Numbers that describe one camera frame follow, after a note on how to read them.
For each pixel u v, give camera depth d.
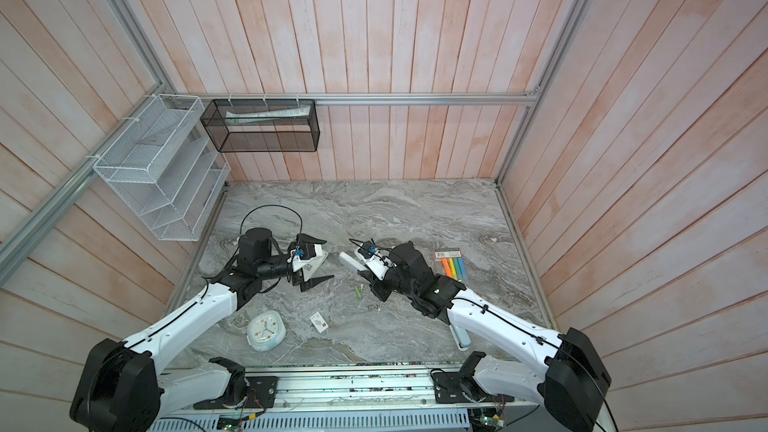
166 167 0.73
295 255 0.65
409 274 0.58
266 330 0.81
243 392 0.72
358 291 0.90
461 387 0.66
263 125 1.04
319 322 0.84
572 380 0.40
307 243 0.65
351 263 0.76
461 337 0.78
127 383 0.40
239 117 0.88
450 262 0.96
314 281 0.70
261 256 0.65
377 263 0.66
